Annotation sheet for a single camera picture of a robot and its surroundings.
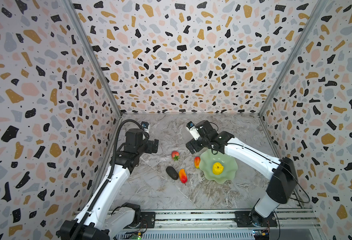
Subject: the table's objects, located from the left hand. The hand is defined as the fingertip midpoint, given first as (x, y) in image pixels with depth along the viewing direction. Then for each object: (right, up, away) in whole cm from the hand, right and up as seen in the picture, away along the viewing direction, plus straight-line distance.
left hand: (147, 136), depth 77 cm
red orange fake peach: (+27, -16, +15) cm, 35 cm away
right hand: (+22, -1, +5) cm, 23 cm away
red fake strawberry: (+13, -13, +16) cm, 24 cm away
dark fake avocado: (+12, -22, +10) cm, 27 cm away
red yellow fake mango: (+18, -23, +9) cm, 31 cm away
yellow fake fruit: (+38, -19, +9) cm, 43 cm away
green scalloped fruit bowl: (+34, -15, +17) cm, 41 cm away
